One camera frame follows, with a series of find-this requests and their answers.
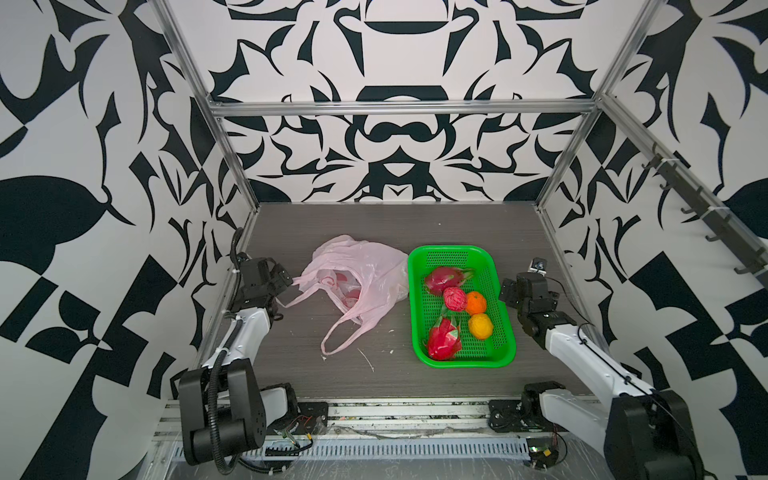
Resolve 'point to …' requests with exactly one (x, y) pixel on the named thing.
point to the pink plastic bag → (364, 276)
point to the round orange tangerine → (475, 303)
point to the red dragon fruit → (440, 278)
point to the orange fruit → (480, 326)
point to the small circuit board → (545, 451)
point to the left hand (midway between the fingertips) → (265, 274)
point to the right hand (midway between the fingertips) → (528, 284)
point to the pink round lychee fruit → (455, 298)
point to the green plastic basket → (458, 319)
